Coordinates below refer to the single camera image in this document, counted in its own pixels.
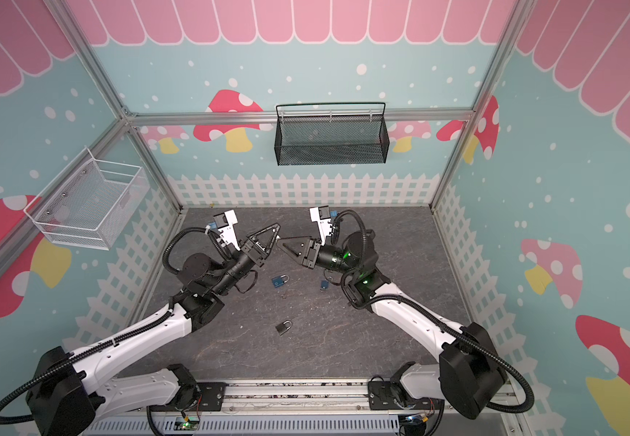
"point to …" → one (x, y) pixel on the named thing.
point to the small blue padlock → (324, 284)
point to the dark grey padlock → (283, 327)
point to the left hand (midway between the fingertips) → (283, 232)
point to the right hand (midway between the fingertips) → (278, 246)
